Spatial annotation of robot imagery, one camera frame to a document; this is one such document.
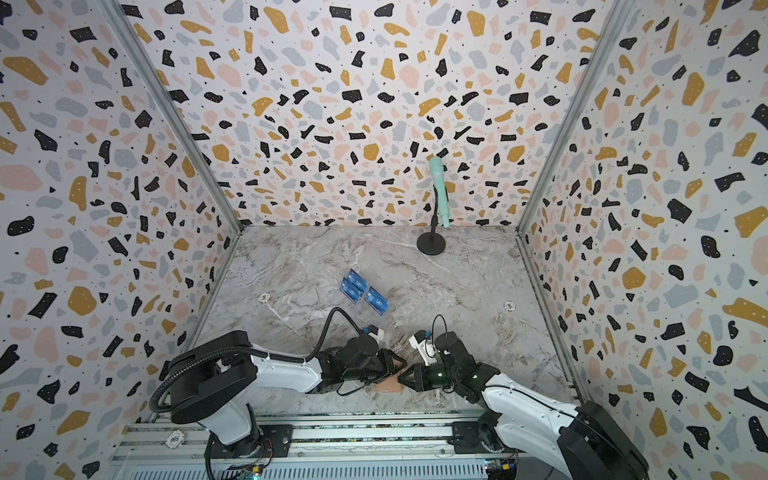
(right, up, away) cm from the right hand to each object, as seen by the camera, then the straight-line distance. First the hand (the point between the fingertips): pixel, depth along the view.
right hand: (400, 377), depth 78 cm
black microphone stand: (+12, +36, +38) cm, 54 cm away
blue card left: (-16, +20, +16) cm, 31 cm away
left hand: (+3, +3, +2) cm, 5 cm away
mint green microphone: (+12, +57, +17) cm, 61 cm away
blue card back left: (-14, +24, +16) cm, 32 cm away
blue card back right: (-7, +18, +12) cm, 23 cm away
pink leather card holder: (-3, -3, +1) cm, 4 cm away
